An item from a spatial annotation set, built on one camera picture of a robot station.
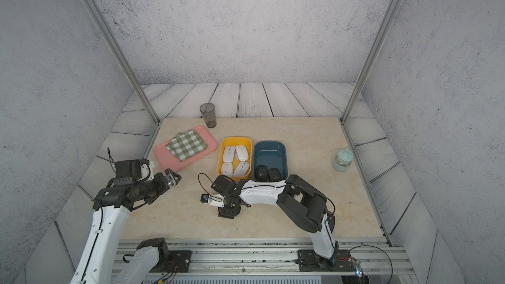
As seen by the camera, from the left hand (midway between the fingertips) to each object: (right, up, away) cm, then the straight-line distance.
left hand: (175, 181), depth 76 cm
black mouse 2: (+39, -2, +19) cm, 44 cm away
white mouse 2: (+16, +8, +28) cm, 33 cm away
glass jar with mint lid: (+71, +5, +18) cm, 74 cm away
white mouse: (+23, +8, +27) cm, 37 cm away
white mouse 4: (+17, +1, +20) cm, 26 cm away
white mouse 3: (+24, +1, +20) cm, 31 cm away
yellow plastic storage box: (+15, +14, +29) cm, 35 cm away
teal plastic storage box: (+39, +7, +30) cm, 49 cm away
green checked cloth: (-7, +12, +32) cm, 35 cm away
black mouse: (+33, 0, +18) cm, 38 cm away
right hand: (+17, -13, +11) cm, 24 cm away
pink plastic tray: (-14, +3, +26) cm, 29 cm away
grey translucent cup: (+3, +31, +37) cm, 48 cm away
